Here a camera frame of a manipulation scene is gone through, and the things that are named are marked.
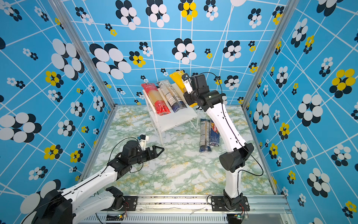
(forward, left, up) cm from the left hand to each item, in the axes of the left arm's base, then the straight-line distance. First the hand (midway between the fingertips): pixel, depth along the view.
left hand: (161, 150), depth 80 cm
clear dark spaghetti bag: (+17, -29, -10) cm, 35 cm away
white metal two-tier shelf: (+15, -5, +22) cm, 27 cm away
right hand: (+24, -17, +24) cm, 38 cm away
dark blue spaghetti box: (+15, -35, -8) cm, 39 cm away
